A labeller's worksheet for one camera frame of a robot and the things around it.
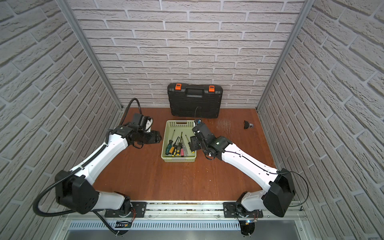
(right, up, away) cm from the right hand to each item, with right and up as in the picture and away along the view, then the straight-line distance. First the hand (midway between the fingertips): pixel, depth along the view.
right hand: (198, 138), depth 79 cm
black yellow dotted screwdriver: (-12, -7, +16) cm, 21 cm away
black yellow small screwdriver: (-15, -9, +13) cm, 22 cm away
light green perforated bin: (-18, +4, +26) cm, 32 cm away
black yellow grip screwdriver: (-6, -5, +19) cm, 20 cm away
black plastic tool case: (-9, +24, +16) cm, 30 cm away
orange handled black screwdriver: (-16, -8, +15) cm, 23 cm away
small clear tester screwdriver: (-8, -9, +15) cm, 20 cm away
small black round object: (+37, +7, +30) cm, 48 cm away
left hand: (-22, +1, +3) cm, 22 cm away
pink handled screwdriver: (-10, -9, +14) cm, 19 cm away
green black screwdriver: (-18, -5, +19) cm, 27 cm away
